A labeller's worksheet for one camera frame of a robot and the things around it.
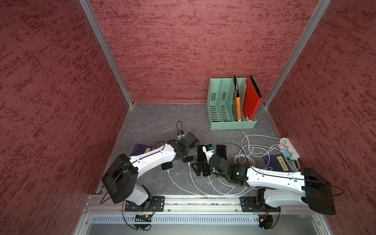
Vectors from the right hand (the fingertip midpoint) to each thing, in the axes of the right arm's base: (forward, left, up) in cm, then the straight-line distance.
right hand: (198, 167), depth 77 cm
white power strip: (+14, -62, -9) cm, 64 cm away
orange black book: (+33, -26, +17) cm, 45 cm away
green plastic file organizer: (+57, -22, -11) cm, 62 cm away
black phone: (+5, +5, -1) cm, 8 cm away
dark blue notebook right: (+5, -50, -11) cm, 52 cm away
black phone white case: (+15, -16, -11) cm, 24 cm away
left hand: (+9, +6, -3) cm, 11 cm away
